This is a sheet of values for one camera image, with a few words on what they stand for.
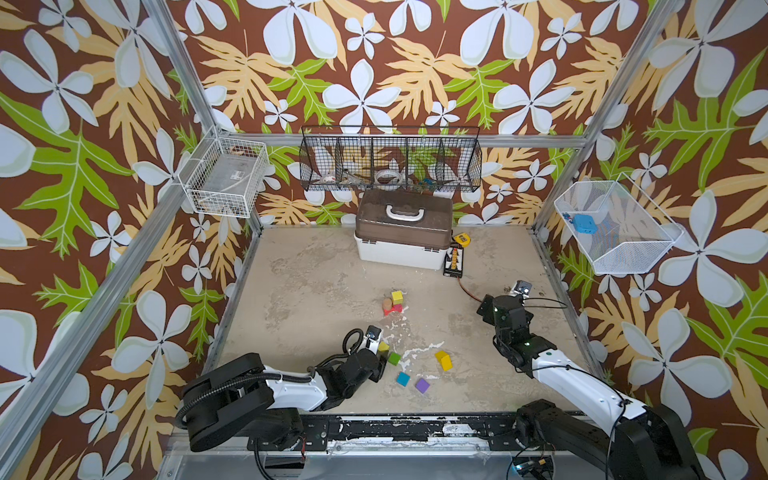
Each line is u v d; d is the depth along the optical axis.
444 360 0.85
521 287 0.73
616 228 0.82
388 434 0.75
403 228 0.92
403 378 0.84
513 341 0.64
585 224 0.86
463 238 1.15
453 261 1.08
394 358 0.88
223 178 0.85
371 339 0.74
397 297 0.91
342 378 0.66
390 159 0.98
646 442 0.40
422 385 0.82
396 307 0.94
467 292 1.01
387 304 0.93
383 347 0.86
